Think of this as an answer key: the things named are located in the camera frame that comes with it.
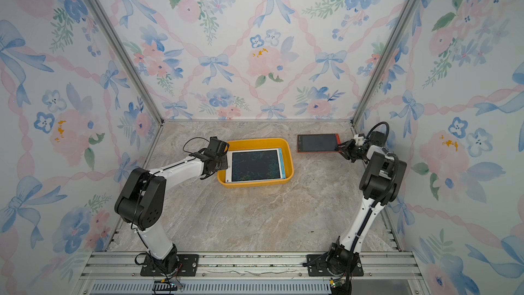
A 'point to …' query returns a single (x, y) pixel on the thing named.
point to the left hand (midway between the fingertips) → (223, 160)
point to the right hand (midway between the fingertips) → (339, 145)
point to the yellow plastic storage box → (259, 144)
